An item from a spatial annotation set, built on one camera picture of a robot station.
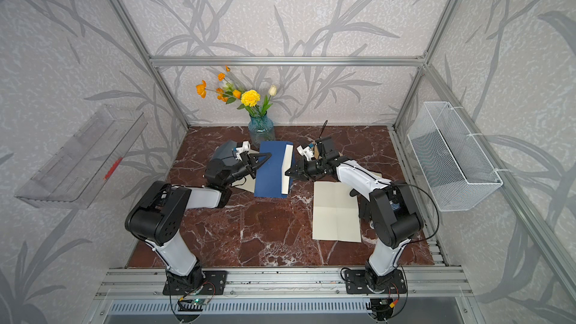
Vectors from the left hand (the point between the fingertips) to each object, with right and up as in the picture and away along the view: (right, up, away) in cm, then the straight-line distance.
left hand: (270, 158), depth 80 cm
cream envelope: (-8, -9, -1) cm, 12 cm away
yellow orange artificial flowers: (-23, +30, +22) cm, 44 cm away
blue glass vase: (-8, +12, +25) cm, 29 cm away
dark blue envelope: (0, -9, 0) cm, 9 cm away
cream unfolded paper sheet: (+25, -23, +9) cm, 35 cm away
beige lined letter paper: (+6, -3, +4) cm, 7 cm away
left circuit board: (-25, -47, -7) cm, 54 cm away
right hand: (+6, -6, +4) cm, 9 cm away
